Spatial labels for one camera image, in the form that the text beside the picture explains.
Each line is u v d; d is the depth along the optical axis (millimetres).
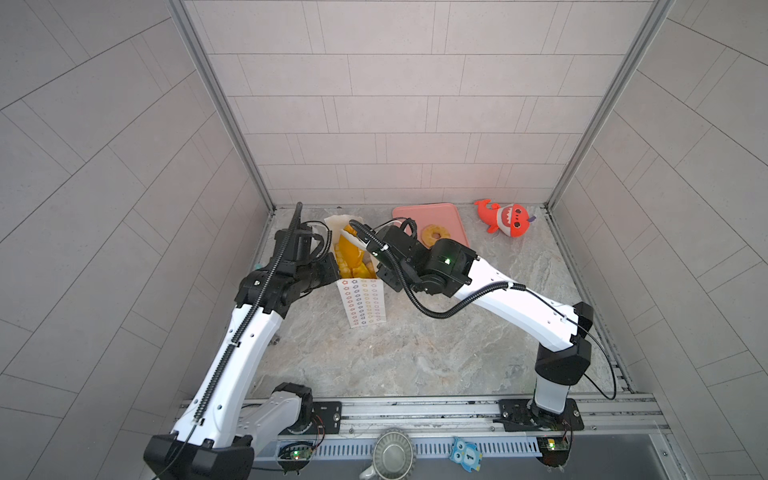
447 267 434
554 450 682
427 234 1051
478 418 723
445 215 1126
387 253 457
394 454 666
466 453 654
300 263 525
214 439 353
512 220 1032
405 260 461
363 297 747
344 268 832
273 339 456
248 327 424
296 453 651
